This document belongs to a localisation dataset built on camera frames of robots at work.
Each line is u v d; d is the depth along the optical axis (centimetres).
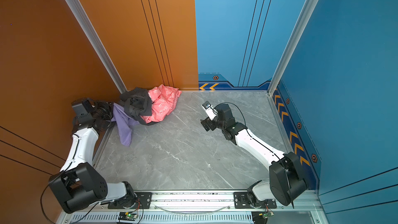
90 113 60
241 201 72
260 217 71
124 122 89
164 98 104
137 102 100
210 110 71
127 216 71
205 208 73
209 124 74
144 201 74
